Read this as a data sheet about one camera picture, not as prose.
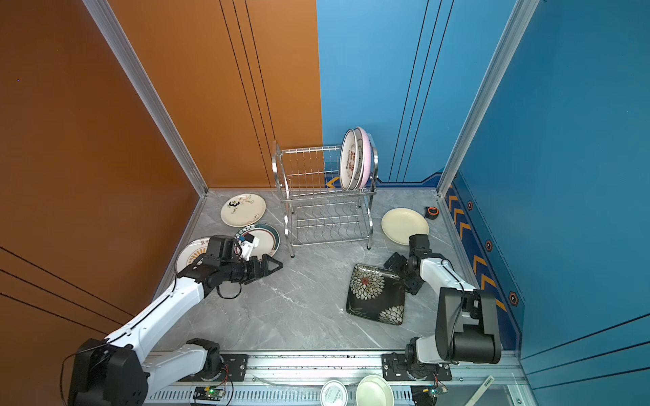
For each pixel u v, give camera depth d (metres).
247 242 0.76
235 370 0.74
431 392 0.70
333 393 0.64
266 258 0.73
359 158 0.71
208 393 0.71
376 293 0.87
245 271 0.71
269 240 1.01
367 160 0.71
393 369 0.72
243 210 1.13
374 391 0.71
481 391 0.70
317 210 1.09
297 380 0.73
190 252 0.99
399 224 1.06
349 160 0.84
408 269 0.68
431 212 1.08
